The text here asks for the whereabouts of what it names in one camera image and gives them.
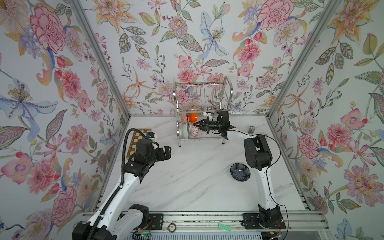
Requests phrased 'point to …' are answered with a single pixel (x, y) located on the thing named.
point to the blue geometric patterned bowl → (194, 130)
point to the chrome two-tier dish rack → (195, 101)
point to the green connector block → (224, 227)
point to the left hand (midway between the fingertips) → (167, 147)
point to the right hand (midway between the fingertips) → (193, 124)
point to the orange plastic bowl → (193, 117)
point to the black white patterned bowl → (184, 120)
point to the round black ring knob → (172, 227)
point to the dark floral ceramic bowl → (240, 172)
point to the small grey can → (251, 130)
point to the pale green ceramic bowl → (185, 133)
